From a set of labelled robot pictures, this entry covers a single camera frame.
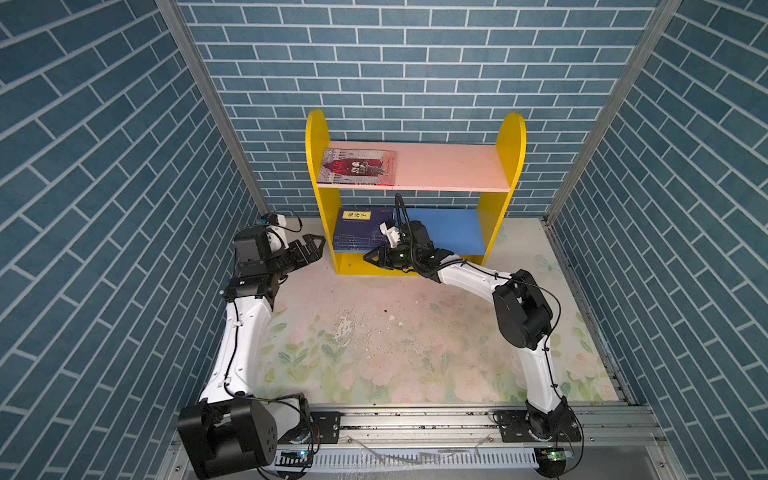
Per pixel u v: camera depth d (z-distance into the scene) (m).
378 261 0.83
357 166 0.77
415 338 0.89
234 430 0.38
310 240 0.69
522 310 0.55
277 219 0.69
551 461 0.72
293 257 0.68
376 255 0.85
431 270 0.70
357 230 0.92
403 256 0.80
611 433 0.75
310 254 0.69
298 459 0.72
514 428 0.74
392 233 0.85
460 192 1.16
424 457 0.71
